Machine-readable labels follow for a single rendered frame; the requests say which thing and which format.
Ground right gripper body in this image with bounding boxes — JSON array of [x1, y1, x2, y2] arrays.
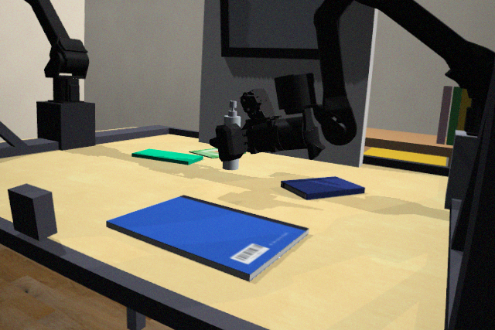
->
[[215, 119, 285, 162]]

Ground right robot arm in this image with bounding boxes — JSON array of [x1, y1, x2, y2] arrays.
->
[[241, 0, 495, 160]]

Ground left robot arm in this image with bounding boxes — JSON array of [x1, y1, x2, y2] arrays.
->
[[24, 0, 89, 104]]

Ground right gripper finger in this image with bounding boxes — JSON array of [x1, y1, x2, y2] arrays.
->
[[241, 124, 251, 153], [210, 137, 218, 149]]

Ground green flat rectangular slab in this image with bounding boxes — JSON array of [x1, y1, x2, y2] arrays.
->
[[131, 149, 203, 165]]

